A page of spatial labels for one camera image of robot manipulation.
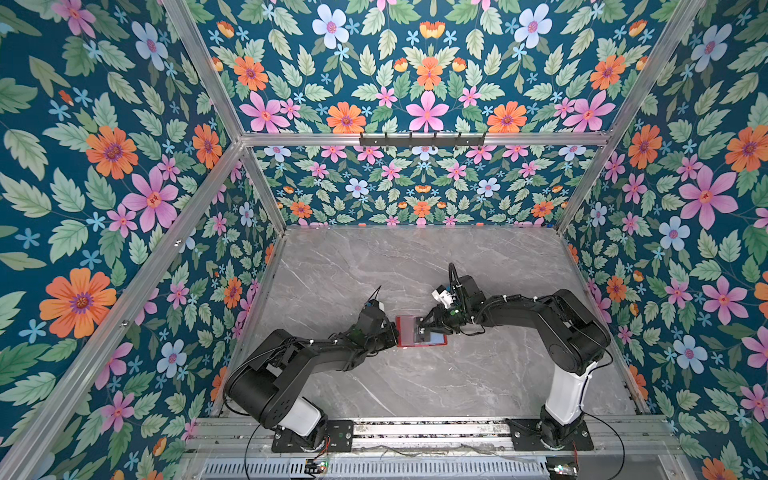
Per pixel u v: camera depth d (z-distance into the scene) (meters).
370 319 0.72
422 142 0.94
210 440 0.74
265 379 0.45
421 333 0.91
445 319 0.83
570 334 0.50
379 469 0.77
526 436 0.73
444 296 0.91
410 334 0.91
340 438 0.73
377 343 0.78
